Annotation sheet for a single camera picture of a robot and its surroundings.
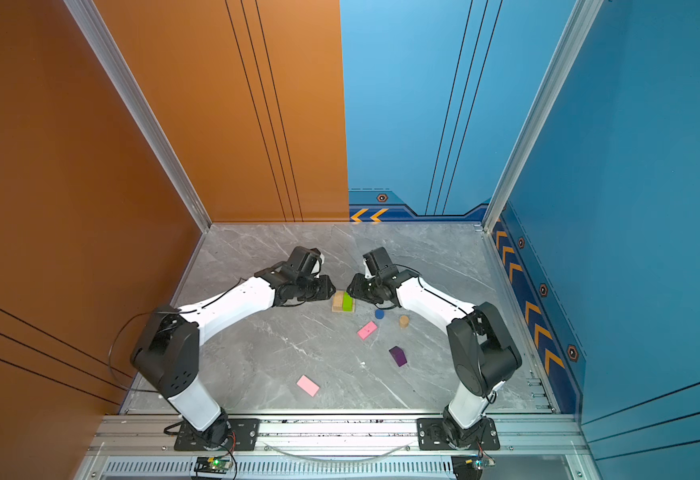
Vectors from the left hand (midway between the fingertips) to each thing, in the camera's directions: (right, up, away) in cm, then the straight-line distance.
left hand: (335, 287), depth 89 cm
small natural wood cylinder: (+21, -11, +3) cm, 24 cm away
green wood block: (+4, -6, +5) cm, 9 cm away
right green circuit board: (+34, -41, -18) cm, 56 cm away
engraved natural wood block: (0, -7, +5) cm, 8 cm away
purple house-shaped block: (+18, -19, -4) cm, 27 cm away
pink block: (+10, -13, +2) cm, 17 cm away
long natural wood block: (0, -5, +5) cm, 7 cm away
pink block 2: (-7, -26, -8) cm, 28 cm away
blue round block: (+14, -10, +7) cm, 18 cm away
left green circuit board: (-29, -40, -18) cm, 53 cm away
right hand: (+4, -1, 0) cm, 4 cm away
